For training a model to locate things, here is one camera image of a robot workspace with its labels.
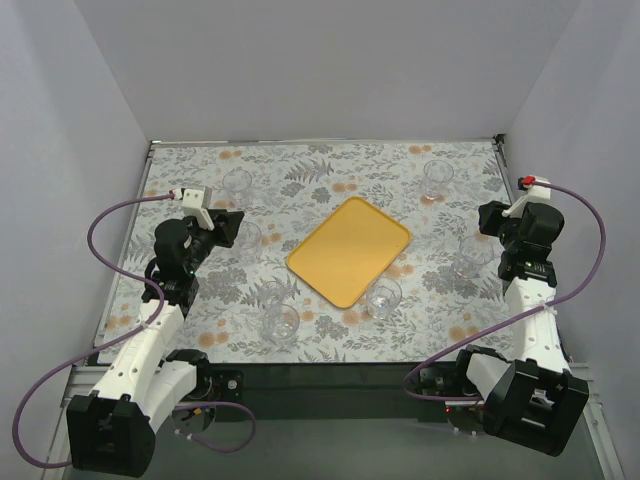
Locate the clear glass mid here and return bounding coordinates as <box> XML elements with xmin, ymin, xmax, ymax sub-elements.
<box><xmin>452</xmin><ymin>234</ymin><xmax>495</xmax><ymax>279</ymax></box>
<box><xmin>232</xmin><ymin>221</ymin><xmax>262</xmax><ymax>262</ymax></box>

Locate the clear glass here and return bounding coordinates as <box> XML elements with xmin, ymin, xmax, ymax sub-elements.
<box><xmin>222</xmin><ymin>169</ymin><xmax>253</xmax><ymax>207</ymax></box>
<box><xmin>420</xmin><ymin>160</ymin><xmax>454</xmax><ymax>200</ymax></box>
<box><xmin>365</xmin><ymin>276</ymin><xmax>402</xmax><ymax>320</ymax></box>
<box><xmin>262</xmin><ymin>304</ymin><xmax>300</xmax><ymax>346</ymax></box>

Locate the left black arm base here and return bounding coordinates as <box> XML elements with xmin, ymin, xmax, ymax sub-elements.
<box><xmin>171</xmin><ymin>369</ymin><xmax>244</xmax><ymax>434</ymax></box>

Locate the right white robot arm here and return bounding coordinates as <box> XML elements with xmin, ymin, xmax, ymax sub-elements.
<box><xmin>456</xmin><ymin>201</ymin><xmax>589</xmax><ymax>456</ymax></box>

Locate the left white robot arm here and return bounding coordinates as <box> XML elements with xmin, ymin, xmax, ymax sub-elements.
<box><xmin>66</xmin><ymin>209</ymin><xmax>244</xmax><ymax>478</ymax></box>

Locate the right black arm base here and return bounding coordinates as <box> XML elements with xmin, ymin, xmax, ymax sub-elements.
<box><xmin>409</xmin><ymin>362</ymin><xmax>485</xmax><ymax>437</ymax></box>

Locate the yellow plastic tray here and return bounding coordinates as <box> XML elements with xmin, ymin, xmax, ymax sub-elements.
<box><xmin>286</xmin><ymin>197</ymin><xmax>411</xmax><ymax>309</ymax></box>

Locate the floral patterned table mat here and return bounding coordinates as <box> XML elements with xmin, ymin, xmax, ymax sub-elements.
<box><xmin>97</xmin><ymin>141</ymin><xmax>564</xmax><ymax>364</ymax></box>

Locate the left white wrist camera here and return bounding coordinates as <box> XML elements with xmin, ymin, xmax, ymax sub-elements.
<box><xmin>181</xmin><ymin>186</ymin><xmax>214</xmax><ymax>231</ymax></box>

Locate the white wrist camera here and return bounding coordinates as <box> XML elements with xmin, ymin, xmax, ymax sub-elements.
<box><xmin>181</xmin><ymin>186</ymin><xmax>214</xmax><ymax>231</ymax></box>
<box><xmin>502</xmin><ymin>175</ymin><xmax>551</xmax><ymax>218</ymax></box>

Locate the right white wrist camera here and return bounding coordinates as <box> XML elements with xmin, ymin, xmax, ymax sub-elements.
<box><xmin>502</xmin><ymin>175</ymin><xmax>551</xmax><ymax>218</ymax></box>

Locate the aluminium frame rail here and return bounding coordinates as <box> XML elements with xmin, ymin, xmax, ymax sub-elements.
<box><xmin>59</xmin><ymin>133</ymin><xmax>626</xmax><ymax>480</ymax></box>

